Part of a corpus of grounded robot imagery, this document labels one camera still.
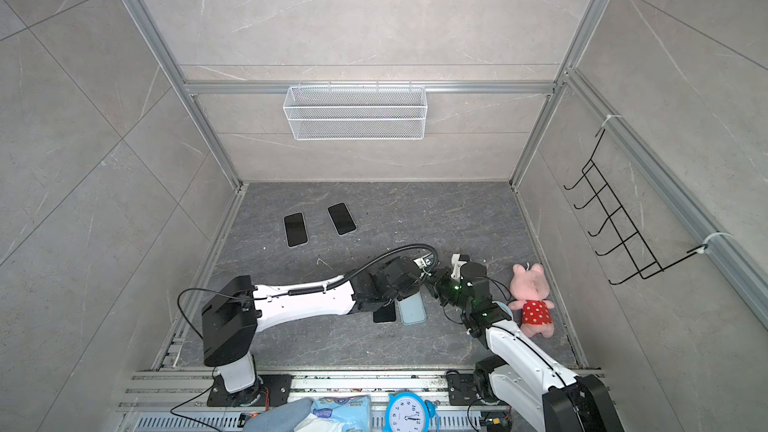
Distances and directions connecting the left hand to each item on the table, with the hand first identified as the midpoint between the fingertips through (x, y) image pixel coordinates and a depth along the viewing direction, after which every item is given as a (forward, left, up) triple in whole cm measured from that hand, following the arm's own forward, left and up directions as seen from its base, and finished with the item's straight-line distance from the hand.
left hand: (412, 261), depth 81 cm
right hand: (-1, -2, -3) cm, 3 cm away
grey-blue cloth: (-33, +32, -11) cm, 48 cm away
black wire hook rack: (0, -46, +20) cm, 50 cm away
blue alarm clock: (-33, +3, -11) cm, 35 cm away
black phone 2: (+27, +23, -15) cm, 38 cm away
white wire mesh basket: (+50, +15, +15) cm, 54 cm away
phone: (-9, +8, -14) cm, 19 cm away
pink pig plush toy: (-6, -34, -7) cm, 35 cm away
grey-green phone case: (-9, 0, -13) cm, 16 cm away
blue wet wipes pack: (-33, +16, -9) cm, 38 cm away
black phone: (+22, +39, -14) cm, 47 cm away
